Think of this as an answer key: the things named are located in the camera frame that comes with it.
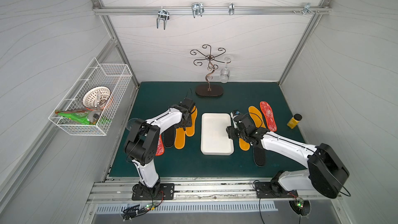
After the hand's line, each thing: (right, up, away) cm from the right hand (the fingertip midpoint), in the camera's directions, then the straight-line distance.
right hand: (231, 127), depth 88 cm
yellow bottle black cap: (+38, +2, +4) cm, 39 cm away
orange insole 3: (+19, +4, +14) cm, 24 cm away
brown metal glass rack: (-13, +22, +27) cm, 38 cm away
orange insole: (-31, -7, +4) cm, 32 cm away
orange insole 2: (-24, -4, +5) cm, 25 cm away
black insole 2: (+14, -15, -4) cm, 21 cm away
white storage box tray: (-9, -10, +7) cm, 15 cm away
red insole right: (+28, +7, +16) cm, 34 cm away
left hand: (-27, +1, +5) cm, 28 cm away
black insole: (-37, -7, +3) cm, 38 cm away
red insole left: (-41, -12, -1) cm, 43 cm away
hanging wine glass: (-3, +33, +9) cm, 34 cm away
